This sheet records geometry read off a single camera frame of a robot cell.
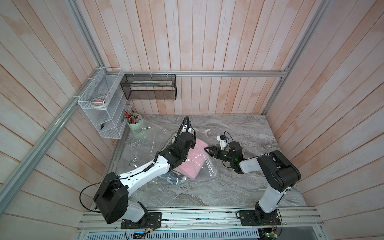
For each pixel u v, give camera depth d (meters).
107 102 0.75
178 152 0.60
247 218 0.73
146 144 1.01
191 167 0.75
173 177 0.80
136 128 0.94
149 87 1.04
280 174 0.49
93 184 0.40
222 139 0.86
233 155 0.76
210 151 0.90
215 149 0.83
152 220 0.73
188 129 0.66
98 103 0.74
